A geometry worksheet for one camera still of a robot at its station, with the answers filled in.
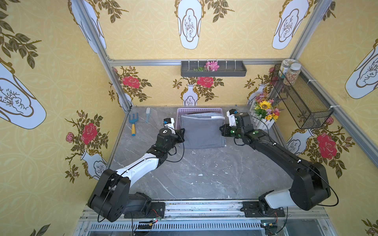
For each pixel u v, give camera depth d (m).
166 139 0.65
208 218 0.72
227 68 0.92
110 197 0.42
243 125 0.64
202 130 0.85
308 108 0.80
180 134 0.75
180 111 1.12
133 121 1.13
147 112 1.17
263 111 0.98
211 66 0.88
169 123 0.75
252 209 0.73
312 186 0.41
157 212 0.73
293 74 0.80
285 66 0.85
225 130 0.74
